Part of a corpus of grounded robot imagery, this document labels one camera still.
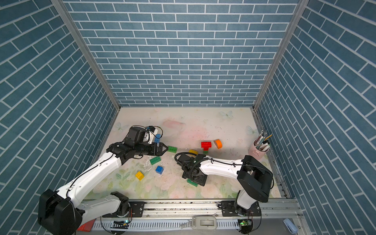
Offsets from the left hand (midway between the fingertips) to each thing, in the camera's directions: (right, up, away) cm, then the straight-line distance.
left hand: (165, 148), depth 79 cm
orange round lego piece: (+32, 0, +18) cm, 36 cm away
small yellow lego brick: (-15, -16, +3) cm, 23 cm away
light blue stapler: (+61, -35, -11) cm, 71 cm away
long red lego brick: (+23, 0, +10) cm, 25 cm away
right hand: (+13, -19, +3) cm, 23 cm away
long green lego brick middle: (-9, -10, +12) cm, 18 cm away
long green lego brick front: (+13, -19, +3) cm, 23 cm away
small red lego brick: (+23, -3, +13) cm, 26 cm away
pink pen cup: (+52, -3, +8) cm, 53 cm away
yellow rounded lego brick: (+15, -5, +16) cm, 22 cm away
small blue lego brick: (-5, -14, +6) cm, 16 cm away
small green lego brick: (+23, -6, +16) cm, 29 cm away
